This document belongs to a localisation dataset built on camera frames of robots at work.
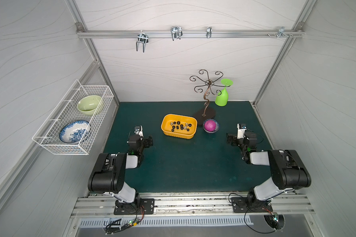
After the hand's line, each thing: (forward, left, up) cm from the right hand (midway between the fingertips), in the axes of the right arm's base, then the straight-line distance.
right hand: (235, 132), depth 95 cm
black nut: (+10, +39, -5) cm, 40 cm away
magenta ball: (+4, +16, 0) cm, 17 cm away
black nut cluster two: (+5, +36, -5) cm, 37 cm away
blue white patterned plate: (-22, +81, +28) cm, 88 cm away
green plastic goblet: (+14, +10, +15) cm, 23 cm away
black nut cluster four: (+9, +30, -6) cm, 32 cm away
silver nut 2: (+6, +34, -5) cm, 35 cm away
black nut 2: (+6, +42, -5) cm, 43 cm away
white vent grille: (-47, +5, -7) cm, 48 cm away
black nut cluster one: (+7, +36, -5) cm, 37 cm away
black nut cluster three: (+6, +39, -5) cm, 40 cm away
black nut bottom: (+10, +42, -5) cm, 43 cm away
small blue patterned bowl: (+6, +11, -2) cm, 13 cm away
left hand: (-5, +60, +1) cm, 60 cm away
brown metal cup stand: (+18, +16, -4) cm, 25 cm away
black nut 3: (+4, +31, -6) cm, 32 cm away
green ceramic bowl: (-8, +81, +30) cm, 87 cm away
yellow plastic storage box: (+7, +38, -4) cm, 39 cm away
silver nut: (+9, +33, -6) cm, 35 cm away
